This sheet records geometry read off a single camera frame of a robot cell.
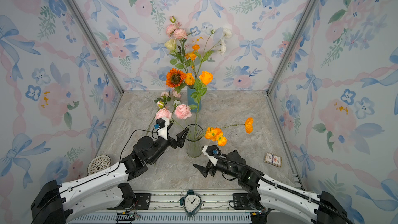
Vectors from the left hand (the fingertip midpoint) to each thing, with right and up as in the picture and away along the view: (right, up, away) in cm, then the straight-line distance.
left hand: (180, 124), depth 70 cm
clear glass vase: (+6, -6, +7) cm, 11 cm away
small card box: (+49, -21, +15) cm, 56 cm away
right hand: (+8, -14, +2) cm, 17 cm away
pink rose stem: (+1, +6, -3) cm, 7 cm away
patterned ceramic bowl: (-46, -22, +13) cm, 53 cm away
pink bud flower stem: (-20, +12, +40) cm, 46 cm away
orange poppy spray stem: (+15, -2, -13) cm, 20 cm away
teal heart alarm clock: (+5, -36, 0) cm, 36 cm away
